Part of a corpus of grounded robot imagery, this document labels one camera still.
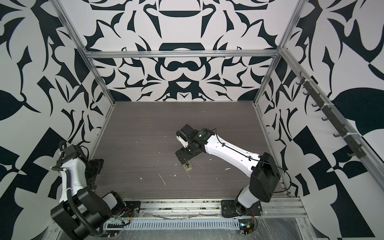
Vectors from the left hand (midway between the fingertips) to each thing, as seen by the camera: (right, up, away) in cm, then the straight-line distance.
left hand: (97, 173), depth 77 cm
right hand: (+46, +10, +1) cm, 47 cm away
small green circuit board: (+74, -23, -6) cm, 77 cm away
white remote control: (+46, 0, +9) cm, 47 cm away
